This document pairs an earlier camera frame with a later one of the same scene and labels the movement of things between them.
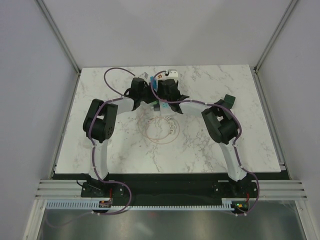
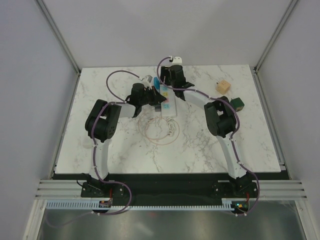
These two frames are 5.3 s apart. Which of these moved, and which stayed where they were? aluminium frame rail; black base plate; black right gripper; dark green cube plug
Moved: dark green cube plug; black right gripper
Stayed: aluminium frame rail; black base plate
